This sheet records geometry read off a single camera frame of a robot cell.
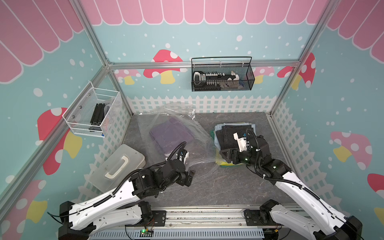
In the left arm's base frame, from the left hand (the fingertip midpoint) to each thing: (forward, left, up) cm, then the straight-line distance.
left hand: (185, 171), depth 71 cm
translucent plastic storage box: (+4, +37, -7) cm, 38 cm away
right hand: (+9, -19, +3) cm, 21 cm away
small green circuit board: (-23, +19, -21) cm, 37 cm away
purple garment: (+32, +13, -15) cm, 38 cm away
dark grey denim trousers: (+23, -22, -4) cm, 32 cm away
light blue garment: (+33, -20, -7) cm, 39 cm away
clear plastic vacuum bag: (+23, -8, -19) cm, 31 cm away
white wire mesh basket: (+23, +45, +17) cm, 53 cm away
